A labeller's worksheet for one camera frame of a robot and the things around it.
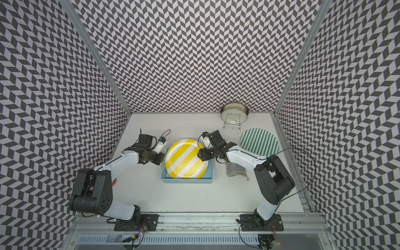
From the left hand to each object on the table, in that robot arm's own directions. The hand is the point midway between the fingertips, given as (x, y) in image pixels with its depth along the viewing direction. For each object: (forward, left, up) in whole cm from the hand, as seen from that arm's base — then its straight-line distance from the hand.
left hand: (162, 158), depth 91 cm
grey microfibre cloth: (-7, -42, 0) cm, 42 cm away
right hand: (-1, -24, +3) cm, 24 cm away
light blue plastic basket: (-11, -27, -3) cm, 29 cm away
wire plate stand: (+29, -44, +2) cm, 53 cm away
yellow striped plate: (-3, -12, +2) cm, 13 cm away
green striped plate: (+13, -61, -3) cm, 63 cm away
